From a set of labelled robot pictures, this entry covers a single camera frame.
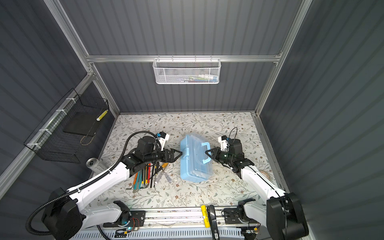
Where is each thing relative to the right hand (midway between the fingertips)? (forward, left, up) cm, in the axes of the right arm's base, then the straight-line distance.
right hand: (207, 154), depth 82 cm
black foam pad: (+7, +62, +19) cm, 65 cm away
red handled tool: (-5, +35, -13) cm, 38 cm away
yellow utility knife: (-7, +36, -11) cm, 39 cm away
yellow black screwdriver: (-1, +27, -12) cm, 29 cm away
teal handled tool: (-13, +40, -12) cm, 44 cm away
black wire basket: (+2, +70, +16) cm, 72 cm away
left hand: (-1, +16, +4) cm, 17 cm away
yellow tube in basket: (+15, +58, +16) cm, 62 cm away
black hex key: (-7, +33, -13) cm, 36 cm away
